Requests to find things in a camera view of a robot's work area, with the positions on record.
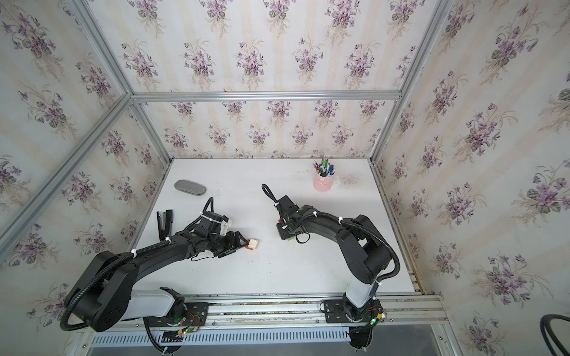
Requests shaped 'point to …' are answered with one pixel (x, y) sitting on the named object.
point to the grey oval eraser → (189, 187)
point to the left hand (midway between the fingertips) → (244, 246)
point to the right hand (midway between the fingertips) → (289, 231)
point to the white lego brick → (253, 243)
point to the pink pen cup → (322, 184)
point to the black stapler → (165, 223)
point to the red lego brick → (247, 248)
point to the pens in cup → (324, 169)
